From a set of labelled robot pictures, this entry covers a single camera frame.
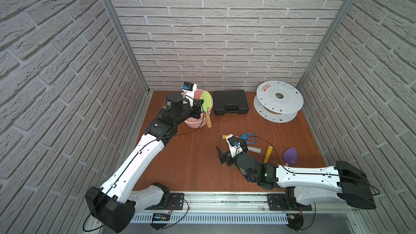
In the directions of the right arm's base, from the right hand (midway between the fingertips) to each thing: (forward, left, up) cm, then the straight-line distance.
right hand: (227, 142), depth 74 cm
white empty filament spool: (+31, -37, -8) cm, 49 cm away
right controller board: (-31, -28, -18) cm, 45 cm away
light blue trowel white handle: (+2, -16, -15) cm, 22 cm away
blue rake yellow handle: (+13, -13, -18) cm, 26 cm away
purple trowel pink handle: (-2, -36, -17) cm, 40 cm away
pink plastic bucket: (+15, +15, -5) cm, 22 cm away
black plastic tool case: (+38, -7, -14) cm, 41 cm away
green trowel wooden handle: (+13, +9, +13) cm, 20 cm away
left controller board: (-25, +34, -20) cm, 47 cm away
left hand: (+16, +13, +17) cm, 26 cm away
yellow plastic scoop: (+1, -25, -16) cm, 29 cm away
